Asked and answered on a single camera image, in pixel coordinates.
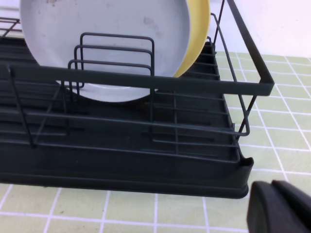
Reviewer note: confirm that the grey plate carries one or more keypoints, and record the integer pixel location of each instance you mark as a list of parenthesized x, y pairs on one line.
[(121, 36)]

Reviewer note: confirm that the yellow plate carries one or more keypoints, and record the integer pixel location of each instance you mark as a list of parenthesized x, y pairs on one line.
[(200, 11)]

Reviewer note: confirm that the black wire dish rack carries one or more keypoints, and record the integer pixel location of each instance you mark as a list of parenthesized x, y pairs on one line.
[(78, 128)]

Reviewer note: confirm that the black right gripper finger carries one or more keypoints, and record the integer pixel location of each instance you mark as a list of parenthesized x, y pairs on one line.
[(278, 207)]

